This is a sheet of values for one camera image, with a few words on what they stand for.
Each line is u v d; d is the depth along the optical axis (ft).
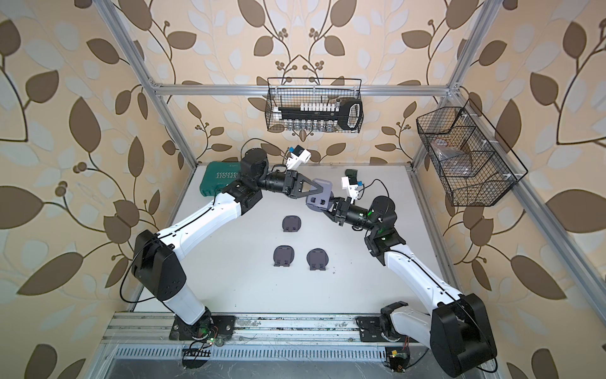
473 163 2.38
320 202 2.10
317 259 2.93
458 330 1.31
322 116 2.78
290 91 2.99
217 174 3.66
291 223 3.24
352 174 3.80
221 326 2.47
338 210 2.05
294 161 2.12
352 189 2.24
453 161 2.29
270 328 2.48
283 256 2.94
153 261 1.51
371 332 2.41
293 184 2.01
